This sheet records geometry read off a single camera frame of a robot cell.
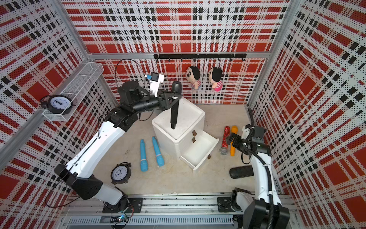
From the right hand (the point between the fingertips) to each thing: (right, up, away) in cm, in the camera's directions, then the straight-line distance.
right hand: (234, 141), depth 80 cm
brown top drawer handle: (-23, +5, 0) cm, 23 cm away
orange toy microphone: (+7, +4, +21) cm, 22 cm away
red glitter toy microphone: (-3, -8, +11) cm, 13 cm away
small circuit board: (-61, -37, -10) cm, 72 cm away
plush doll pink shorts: (-9, +41, +13) cm, 44 cm away
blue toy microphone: (-54, -14, +6) cm, 56 cm away
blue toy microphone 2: (-45, -12, +10) cm, 48 cm away
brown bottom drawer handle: (-13, -11, +7) cm, 18 cm away
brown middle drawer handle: (-23, 0, +6) cm, 24 cm away
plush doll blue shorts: (-23, +42, +11) cm, 49 cm away
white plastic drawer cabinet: (-26, 0, +3) cm, 27 cm away
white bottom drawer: (-21, -10, +9) cm, 25 cm away
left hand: (-29, +23, -19) cm, 42 cm away
